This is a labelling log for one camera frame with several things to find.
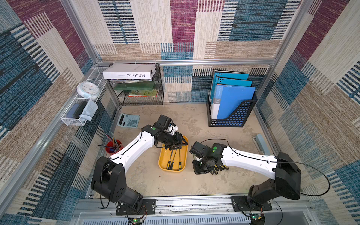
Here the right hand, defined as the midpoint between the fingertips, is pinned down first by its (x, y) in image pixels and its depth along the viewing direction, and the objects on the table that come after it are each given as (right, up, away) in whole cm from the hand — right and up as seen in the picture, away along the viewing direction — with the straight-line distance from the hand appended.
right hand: (194, 171), depth 78 cm
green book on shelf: (-37, +51, +19) cm, 66 cm away
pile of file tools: (+16, -1, +7) cm, 18 cm away
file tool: (-15, 0, +9) cm, 18 cm away
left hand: (-5, +15, +1) cm, 16 cm away
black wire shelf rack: (-43, +47, +24) cm, 68 cm away
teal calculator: (-48, +27, +30) cm, 62 cm away
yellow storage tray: (-18, +5, +14) cm, 23 cm away
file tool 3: (-8, +1, +11) cm, 13 cm away
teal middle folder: (+27, +53, +16) cm, 61 cm away
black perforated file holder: (+32, +28, +21) cm, 47 cm away
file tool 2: (-13, +1, +9) cm, 16 cm away
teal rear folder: (+27, +58, +21) cm, 67 cm away
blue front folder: (+22, +42, +14) cm, 49 cm away
